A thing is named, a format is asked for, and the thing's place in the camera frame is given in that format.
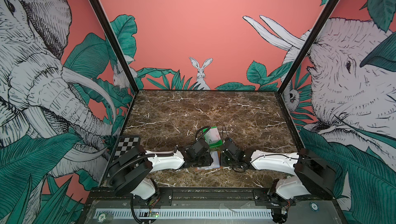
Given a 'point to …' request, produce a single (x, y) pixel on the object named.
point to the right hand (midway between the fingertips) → (217, 160)
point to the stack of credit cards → (212, 135)
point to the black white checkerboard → (124, 144)
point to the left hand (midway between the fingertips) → (213, 160)
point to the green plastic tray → (216, 144)
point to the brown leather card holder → (216, 156)
